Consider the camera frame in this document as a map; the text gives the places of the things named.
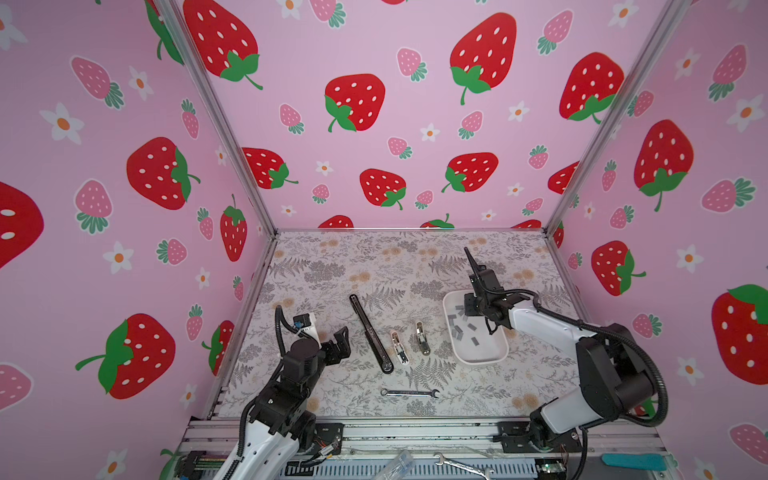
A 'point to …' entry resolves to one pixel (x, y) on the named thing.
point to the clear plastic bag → (397, 467)
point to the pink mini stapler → (399, 349)
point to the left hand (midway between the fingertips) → (334, 331)
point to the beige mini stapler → (424, 345)
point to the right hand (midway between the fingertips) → (472, 299)
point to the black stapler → (371, 339)
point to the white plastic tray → (470, 339)
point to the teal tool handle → (636, 460)
